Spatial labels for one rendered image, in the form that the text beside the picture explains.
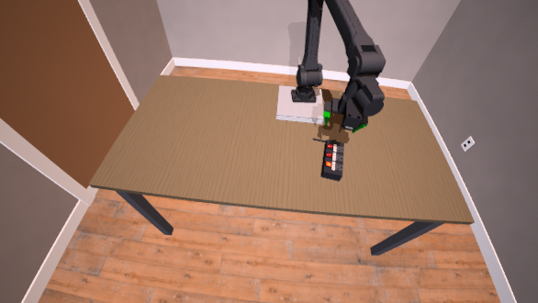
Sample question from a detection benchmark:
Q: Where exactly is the dark grey power strip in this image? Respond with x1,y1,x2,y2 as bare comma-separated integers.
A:
321,140,344,181

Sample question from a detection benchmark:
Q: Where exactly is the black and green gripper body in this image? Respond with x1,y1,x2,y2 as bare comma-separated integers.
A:
324,91,368,125

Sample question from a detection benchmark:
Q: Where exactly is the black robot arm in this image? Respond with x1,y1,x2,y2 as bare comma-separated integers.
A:
291,0,386,130

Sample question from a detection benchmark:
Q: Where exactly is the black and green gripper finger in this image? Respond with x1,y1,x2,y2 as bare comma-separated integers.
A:
323,111,331,127
353,124,367,133

